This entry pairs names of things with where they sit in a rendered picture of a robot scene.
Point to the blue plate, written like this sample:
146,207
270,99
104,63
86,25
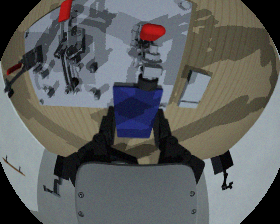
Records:
135,109

